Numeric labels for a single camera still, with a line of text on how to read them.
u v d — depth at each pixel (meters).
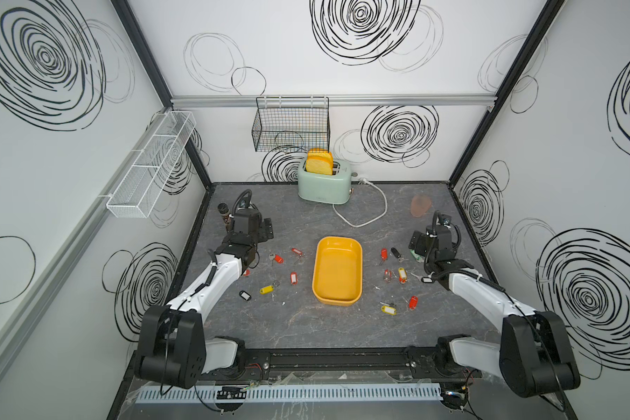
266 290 0.89
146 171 0.76
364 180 1.21
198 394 0.69
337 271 0.91
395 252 0.98
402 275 0.91
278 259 0.96
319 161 1.00
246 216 0.65
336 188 1.06
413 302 0.86
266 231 0.79
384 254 0.97
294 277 0.91
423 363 0.74
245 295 0.87
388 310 0.85
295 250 0.99
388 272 0.92
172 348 0.40
